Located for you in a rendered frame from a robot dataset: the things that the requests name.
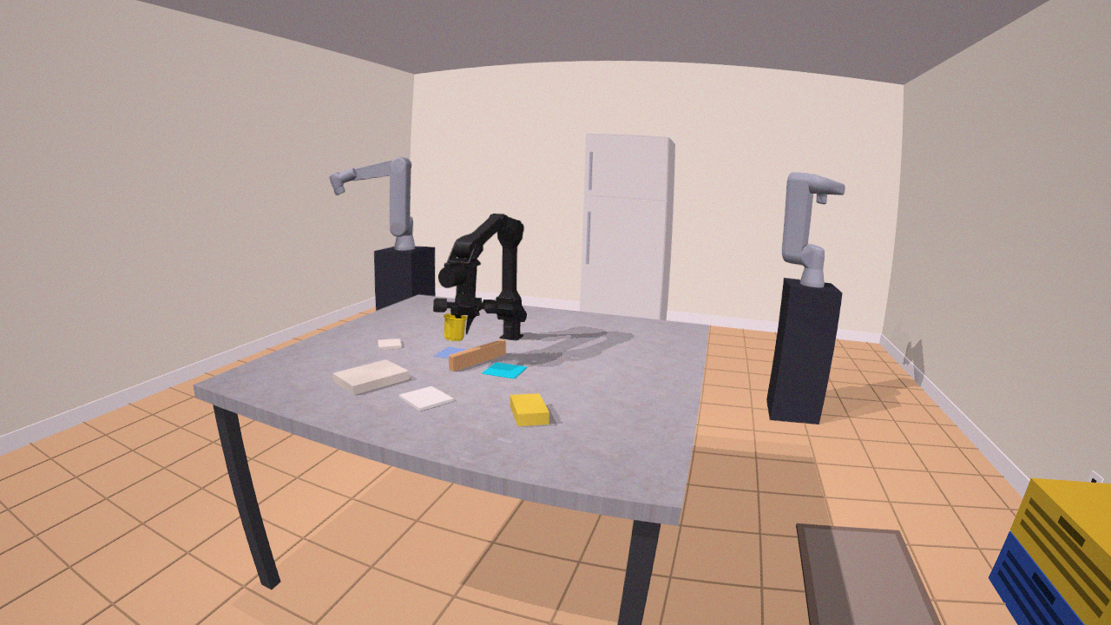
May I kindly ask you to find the yellow cup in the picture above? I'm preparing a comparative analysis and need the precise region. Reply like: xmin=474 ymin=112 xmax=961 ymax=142
xmin=444 ymin=313 xmax=467 ymax=341

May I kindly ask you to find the yellow rectangular block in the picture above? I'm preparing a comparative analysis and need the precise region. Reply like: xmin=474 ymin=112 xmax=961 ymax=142
xmin=510 ymin=394 xmax=549 ymax=426

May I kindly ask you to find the white flat square tile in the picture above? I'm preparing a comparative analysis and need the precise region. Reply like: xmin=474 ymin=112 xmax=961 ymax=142
xmin=399 ymin=386 xmax=454 ymax=411

